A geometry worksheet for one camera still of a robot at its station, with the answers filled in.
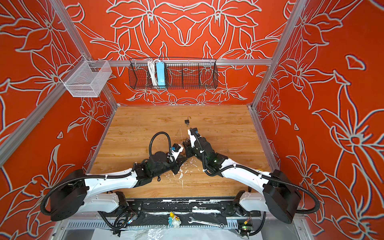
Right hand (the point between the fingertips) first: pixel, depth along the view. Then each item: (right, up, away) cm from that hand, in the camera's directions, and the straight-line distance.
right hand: (183, 141), depth 79 cm
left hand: (+2, -7, -2) cm, 8 cm away
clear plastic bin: (-62, +38, +14) cm, 74 cm away
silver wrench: (+19, -38, -10) cm, 44 cm away
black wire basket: (-3, +43, +18) cm, 47 cm away
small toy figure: (-3, -35, -12) cm, 37 cm away
